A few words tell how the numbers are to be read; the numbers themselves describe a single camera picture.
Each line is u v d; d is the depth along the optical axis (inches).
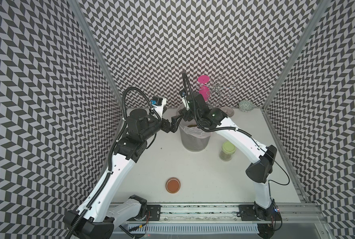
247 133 19.8
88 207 14.5
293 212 29.6
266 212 24.5
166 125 22.7
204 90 38.4
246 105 45.8
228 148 20.9
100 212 14.5
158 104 21.6
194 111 22.0
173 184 31.9
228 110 44.0
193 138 33.1
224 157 35.7
